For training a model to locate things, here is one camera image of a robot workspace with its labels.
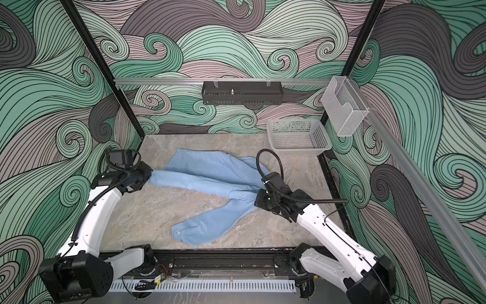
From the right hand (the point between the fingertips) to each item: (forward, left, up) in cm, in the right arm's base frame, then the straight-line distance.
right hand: (256, 201), depth 76 cm
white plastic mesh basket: (+51, -30, -16) cm, 61 cm away
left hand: (+11, +45, +6) cm, 47 cm away
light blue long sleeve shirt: (+19, +20, -9) cm, 29 cm away
